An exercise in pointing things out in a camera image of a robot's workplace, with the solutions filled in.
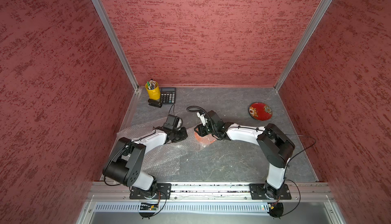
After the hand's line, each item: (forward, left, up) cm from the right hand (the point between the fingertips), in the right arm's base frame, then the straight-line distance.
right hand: (197, 131), depth 91 cm
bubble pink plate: (-9, +4, -3) cm, 11 cm away
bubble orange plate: (-6, -4, 0) cm, 7 cm away
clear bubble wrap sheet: (-17, +19, -3) cm, 26 cm away
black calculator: (+32, +22, -2) cm, 39 cm away
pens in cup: (+30, +30, +13) cm, 44 cm away
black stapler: (+24, +31, -1) cm, 39 cm away
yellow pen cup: (+29, +31, +3) cm, 43 cm away
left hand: (-3, +6, -2) cm, 7 cm away
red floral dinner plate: (+17, -46, -6) cm, 49 cm away
